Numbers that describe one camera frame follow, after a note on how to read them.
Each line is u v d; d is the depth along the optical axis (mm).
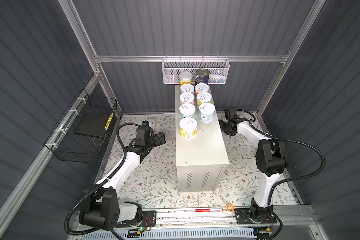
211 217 754
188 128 617
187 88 767
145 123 763
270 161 530
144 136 644
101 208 407
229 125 733
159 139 769
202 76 769
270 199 599
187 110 669
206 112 665
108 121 788
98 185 420
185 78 804
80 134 721
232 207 767
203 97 721
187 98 719
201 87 771
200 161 568
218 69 827
